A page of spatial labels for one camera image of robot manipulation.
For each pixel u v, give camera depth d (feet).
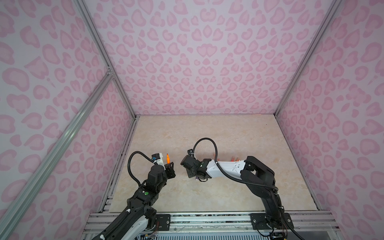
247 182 1.55
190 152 2.68
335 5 2.26
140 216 1.82
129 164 1.90
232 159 3.13
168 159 2.64
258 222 2.41
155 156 2.36
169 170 2.36
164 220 2.45
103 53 2.75
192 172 2.26
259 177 1.65
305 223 2.41
